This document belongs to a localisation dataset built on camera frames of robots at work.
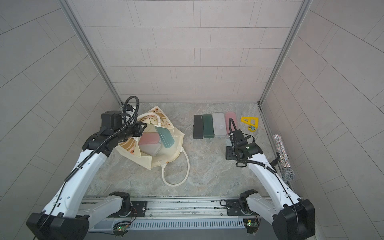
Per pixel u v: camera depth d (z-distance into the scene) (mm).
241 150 548
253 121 1051
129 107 628
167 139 929
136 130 631
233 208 709
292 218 366
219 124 1018
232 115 1108
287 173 599
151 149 852
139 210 710
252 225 680
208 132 967
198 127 1020
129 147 756
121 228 640
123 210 619
